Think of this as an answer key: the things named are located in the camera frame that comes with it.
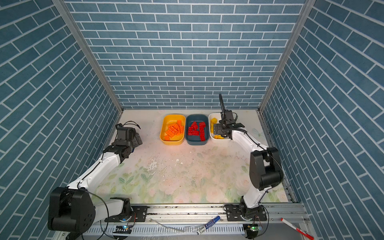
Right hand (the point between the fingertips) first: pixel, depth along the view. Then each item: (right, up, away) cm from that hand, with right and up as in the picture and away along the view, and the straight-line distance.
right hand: (222, 126), depth 94 cm
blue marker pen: (-11, -46, -25) cm, 54 cm away
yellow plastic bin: (-38, +4, +16) cm, 42 cm away
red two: (-19, -3, +11) cm, 22 cm away
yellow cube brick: (-4, +4, +17) cm, 18 cm away
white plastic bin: (-2, +7, +13) cm, 15 cm away
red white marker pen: (+34, -49, -25) cm, 65 cm away
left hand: (-55, -7, -8) cm, 56 cm away
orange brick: (-32, -2, +10) cm, 34 cm away
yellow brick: (-2, -7, +5) cm, 9 cm away
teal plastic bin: (-17, -10, +8) cm, 22 cm away
